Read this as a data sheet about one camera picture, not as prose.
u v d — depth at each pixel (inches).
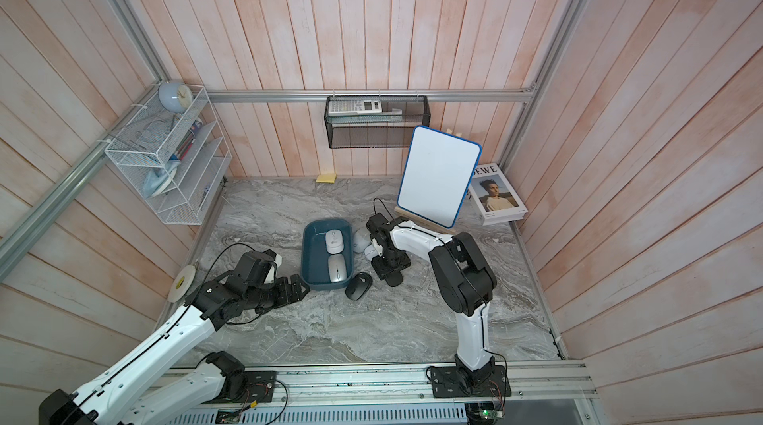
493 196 43.4
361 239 38.6
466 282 20.2
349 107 35.6
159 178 31.9
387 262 32.2
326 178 47.6
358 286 35.4
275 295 26.7
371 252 38.1
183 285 36.3
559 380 30.0
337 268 36.5
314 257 37.6
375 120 34.7
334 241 38.6
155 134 31.4
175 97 31.4
